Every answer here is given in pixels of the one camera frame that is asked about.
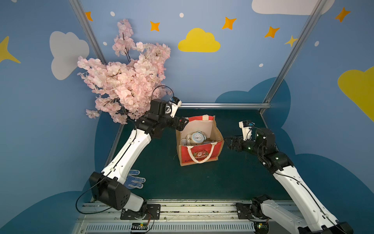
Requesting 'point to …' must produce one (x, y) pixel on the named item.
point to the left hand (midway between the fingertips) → (180, 115)
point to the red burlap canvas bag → (209, 150)
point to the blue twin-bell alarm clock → (196, 138)
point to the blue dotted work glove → (133, 182)
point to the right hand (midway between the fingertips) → (232, 136)
